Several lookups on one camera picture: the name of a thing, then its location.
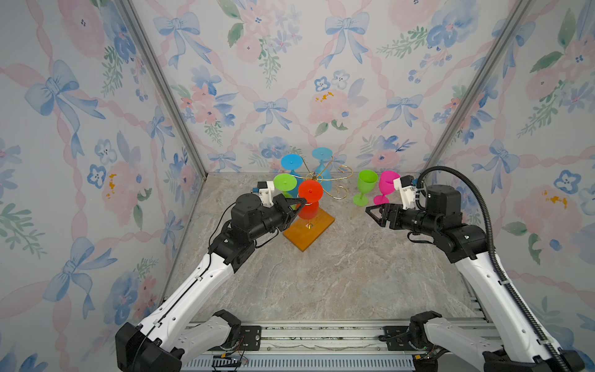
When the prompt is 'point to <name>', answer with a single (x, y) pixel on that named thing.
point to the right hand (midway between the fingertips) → (373, 208)
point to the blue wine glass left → (293, 162)
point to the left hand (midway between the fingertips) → (308, 198)
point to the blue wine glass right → (323, 173)
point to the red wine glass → (312, 192)
